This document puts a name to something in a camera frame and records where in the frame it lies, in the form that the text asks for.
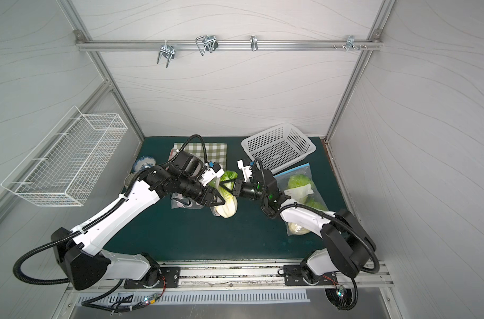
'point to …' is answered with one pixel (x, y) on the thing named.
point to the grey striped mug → (129, 179)
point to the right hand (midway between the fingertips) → (219, 185)
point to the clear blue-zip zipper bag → (302, 194)
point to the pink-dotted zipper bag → (179, 201)
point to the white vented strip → (152, 298)
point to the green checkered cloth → (215, 152)
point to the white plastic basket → (278, 147)
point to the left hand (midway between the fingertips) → (221, 202)
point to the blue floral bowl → (143, 162)
